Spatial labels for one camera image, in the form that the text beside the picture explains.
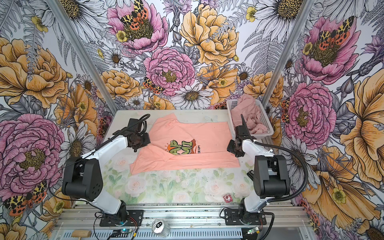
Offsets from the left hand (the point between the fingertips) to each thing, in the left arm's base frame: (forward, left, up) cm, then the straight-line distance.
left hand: (146, 145), depth 92 cm
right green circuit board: (-42, -57, -8) cm, 71 cm away
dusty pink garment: (+33, -69, 0) cm, 76 cm away
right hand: (-4, -51, -4) cm, 51 cm away
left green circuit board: (-41, +5, -8) cm, 42 cm away
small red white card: (-29, -45, -3) cm, 54 cm away
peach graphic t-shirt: (+6, -15, -8) cm, 18 cm away
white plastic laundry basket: (+9, -78, +1) cm, 78 cm away
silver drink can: (-42, -15, +6) cm, 45 cm away
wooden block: (-42, +23, -6) cm, 49 cm away
